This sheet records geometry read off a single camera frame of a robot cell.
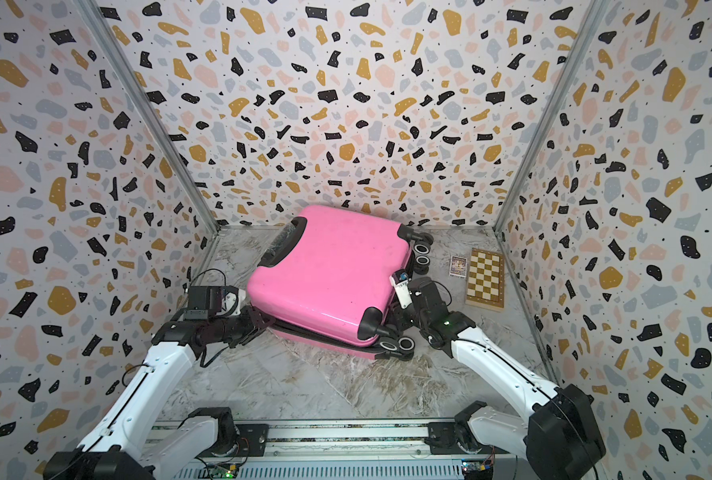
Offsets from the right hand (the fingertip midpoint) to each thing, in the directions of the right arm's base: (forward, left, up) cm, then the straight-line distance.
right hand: (395, 304), depth 83 cm
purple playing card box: (+25, -24, -14) cm, 37 cm away
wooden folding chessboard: (+16, -31, -13) cm, 37 cm away
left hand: (-6, +32, +1) cm, 33 cm away
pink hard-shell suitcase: (+4, +19, +7) cm, 21 cm away
